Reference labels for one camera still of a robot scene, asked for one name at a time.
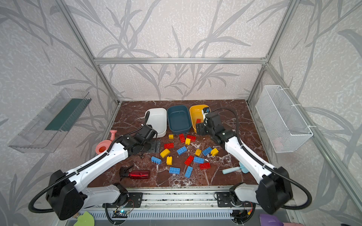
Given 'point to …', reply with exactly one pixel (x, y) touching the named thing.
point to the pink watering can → (103, 145)
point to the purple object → (266, 220)
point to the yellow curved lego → (165, 152)
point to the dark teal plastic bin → (179, 118)
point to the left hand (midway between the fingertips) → (155, 142)
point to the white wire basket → (286, 130)
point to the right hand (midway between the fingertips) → (203, 119)
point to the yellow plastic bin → (196, 115)
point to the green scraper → (86, 219)
